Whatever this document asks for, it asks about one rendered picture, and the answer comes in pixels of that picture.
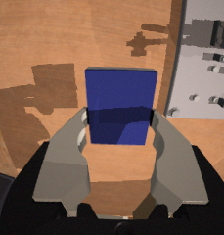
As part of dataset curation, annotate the blue plate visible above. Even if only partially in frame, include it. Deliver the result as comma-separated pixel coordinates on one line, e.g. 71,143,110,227
85,67,157,145

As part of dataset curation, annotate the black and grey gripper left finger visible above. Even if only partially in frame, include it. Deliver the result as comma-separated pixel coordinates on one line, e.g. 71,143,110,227
0,107,91,235

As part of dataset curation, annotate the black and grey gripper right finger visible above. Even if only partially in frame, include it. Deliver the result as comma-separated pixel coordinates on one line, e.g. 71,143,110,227
150,109,224,235

